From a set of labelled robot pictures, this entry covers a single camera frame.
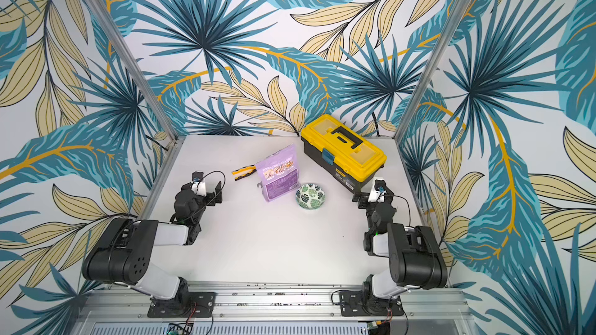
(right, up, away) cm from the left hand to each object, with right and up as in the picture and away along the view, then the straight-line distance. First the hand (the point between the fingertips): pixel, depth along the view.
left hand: (208, 182), depth 92 cm
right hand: (+58, +1, -4) cm, 59 cm away
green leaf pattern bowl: (+41, -6, +6) cm, 42 cm away
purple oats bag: (+28, +4, -2) cm, 29 cm away
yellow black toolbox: (+53, +12, 0) cm, 54 cm away
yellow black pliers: (+11, +4, +14) cm, 18 cm away
